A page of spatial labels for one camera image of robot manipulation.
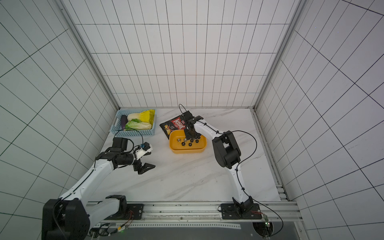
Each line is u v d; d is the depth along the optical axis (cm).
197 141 99
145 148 69
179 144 98
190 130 75
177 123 110
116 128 103
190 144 98
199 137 101
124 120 108
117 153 68
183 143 98
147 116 102
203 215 73
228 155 56
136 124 100
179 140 99
